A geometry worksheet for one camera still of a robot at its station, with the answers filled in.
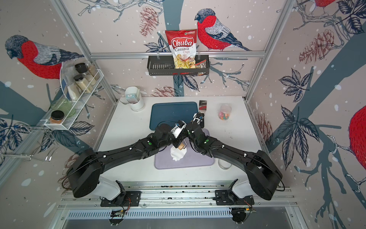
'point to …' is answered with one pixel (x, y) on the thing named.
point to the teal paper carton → (132, 98)
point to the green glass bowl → (64, 105)
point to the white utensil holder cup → (138, 107)
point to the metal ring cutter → (223, 164)
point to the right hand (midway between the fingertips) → (181, 124)
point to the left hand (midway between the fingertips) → (187, 130)
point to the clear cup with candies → (225, 111)
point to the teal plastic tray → (161, 113)
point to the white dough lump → (177, 154)
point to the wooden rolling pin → (180, 147)
